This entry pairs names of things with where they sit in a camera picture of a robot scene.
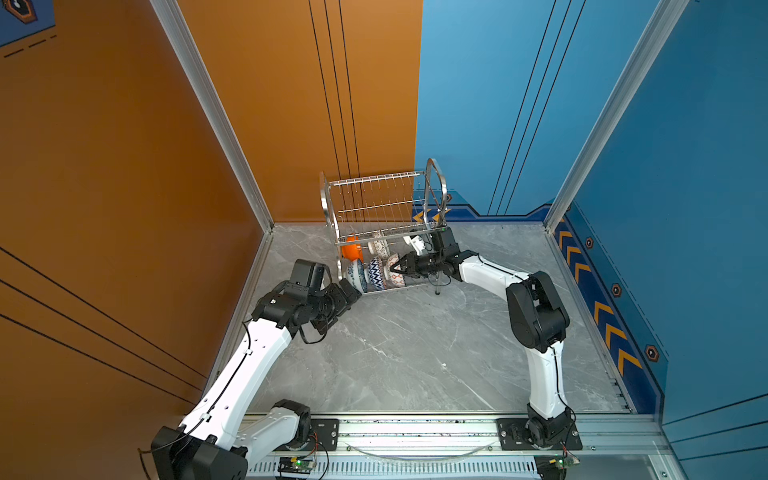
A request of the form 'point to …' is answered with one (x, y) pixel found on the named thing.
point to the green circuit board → (292, 465)
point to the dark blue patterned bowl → (391, 278)
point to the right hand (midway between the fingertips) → (392, 270)
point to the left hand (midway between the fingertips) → (353, 299)
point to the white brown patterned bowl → (379, 248)
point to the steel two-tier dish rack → (384, 227)
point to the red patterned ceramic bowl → (376, 275)
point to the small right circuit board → (565, 462)
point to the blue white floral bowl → (353, 274)
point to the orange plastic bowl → (352, 251)
